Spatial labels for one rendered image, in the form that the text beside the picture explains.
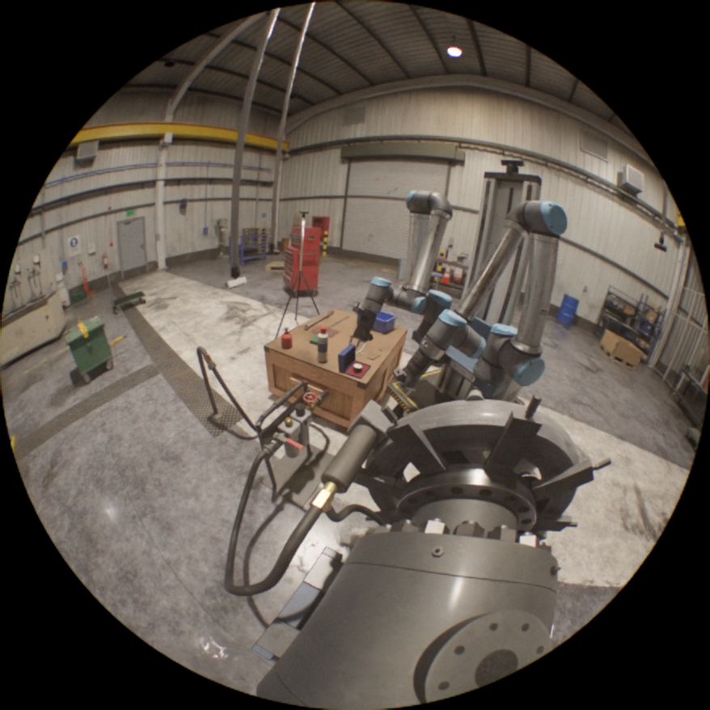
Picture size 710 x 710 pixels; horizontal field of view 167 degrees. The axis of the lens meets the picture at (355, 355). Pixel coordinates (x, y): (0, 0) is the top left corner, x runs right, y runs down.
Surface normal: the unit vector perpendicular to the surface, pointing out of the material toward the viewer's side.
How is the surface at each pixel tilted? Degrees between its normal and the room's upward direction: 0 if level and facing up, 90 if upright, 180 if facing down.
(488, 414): 37
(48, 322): 90
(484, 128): 90
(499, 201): 90
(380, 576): 48
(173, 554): 0
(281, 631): 0
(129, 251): 90
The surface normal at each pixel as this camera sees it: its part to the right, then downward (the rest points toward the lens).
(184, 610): 0.10, -0.86
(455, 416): -0.55, -0.52
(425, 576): -0.35, -0.90
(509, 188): -0.89, 0.15
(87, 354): 0.92, 0.26
